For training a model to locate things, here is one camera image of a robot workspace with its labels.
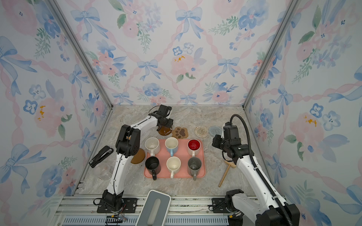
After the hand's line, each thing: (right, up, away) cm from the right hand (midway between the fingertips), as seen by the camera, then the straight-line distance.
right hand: (215, 138), depth 81 cm
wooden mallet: (+12, -17, +6) cm, 22 cm away
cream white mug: (-24, -17, +6) cm, 30 cm away
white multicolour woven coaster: (-5, +2, +23) cm, 23 cm away
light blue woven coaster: (+4, +3, +23) cm, 23 cm away
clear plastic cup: (-67, -21, +5) cm, 70 cm away
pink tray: (-40, -22, +3) cm, 46 cm away
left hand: (-28, +10, +28) cm, 41 cm away
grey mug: (-12, -17, +3) cm, 21 cm away
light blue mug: (-26, -6, +12) cm, 29 cm away
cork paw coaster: (-21, +1, +23) cm, 31 cm away
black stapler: (-70, -11, +9) cm, 71 cm away
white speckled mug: (-39, -7, +14) cm, 42 cm away
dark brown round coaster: (-32, +3, +22) cm, 39 cm away
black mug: (-37, -17, +5) cm, 41 cm away
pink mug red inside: (-12, -7, +12) cm, 18 cm away
